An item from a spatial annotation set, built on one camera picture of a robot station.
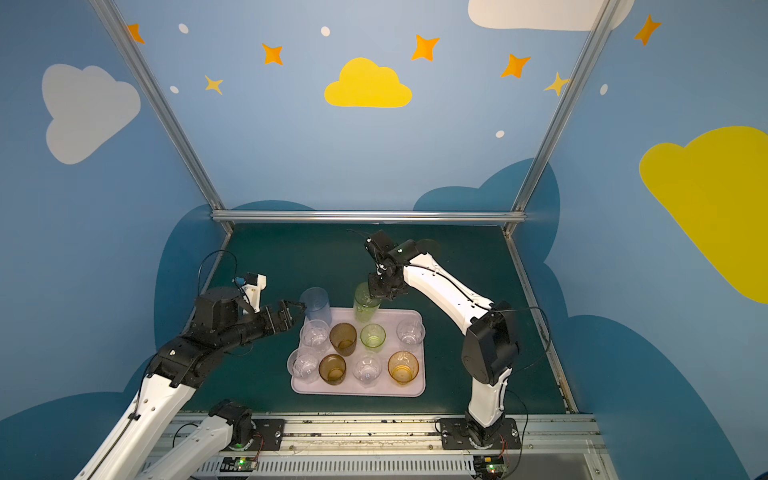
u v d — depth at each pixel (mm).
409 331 883
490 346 465
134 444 410
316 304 820
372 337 900
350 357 849
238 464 705
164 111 860
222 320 532
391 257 600
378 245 664
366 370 845
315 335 873
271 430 749
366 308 843
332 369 839
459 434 753
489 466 707
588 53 758
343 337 865
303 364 861
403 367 841
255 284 648
